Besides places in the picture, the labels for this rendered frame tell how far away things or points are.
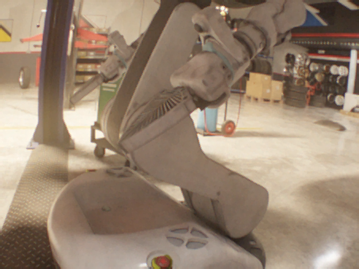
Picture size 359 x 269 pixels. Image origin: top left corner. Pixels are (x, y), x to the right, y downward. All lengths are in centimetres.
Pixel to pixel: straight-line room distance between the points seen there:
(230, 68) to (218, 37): 5
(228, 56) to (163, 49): 20
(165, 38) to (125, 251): 45
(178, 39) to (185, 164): 27
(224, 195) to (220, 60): 40
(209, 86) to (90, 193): 54
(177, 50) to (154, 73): 7
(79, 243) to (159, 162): 25
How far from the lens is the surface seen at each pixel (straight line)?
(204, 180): 65
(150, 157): 55
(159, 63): 58
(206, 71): 39
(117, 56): 82
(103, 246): 55
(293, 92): 942
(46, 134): 244
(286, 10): 55
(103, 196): 82
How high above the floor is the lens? 70
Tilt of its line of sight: 14 degrees down
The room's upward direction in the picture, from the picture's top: 6 degrees clockwise
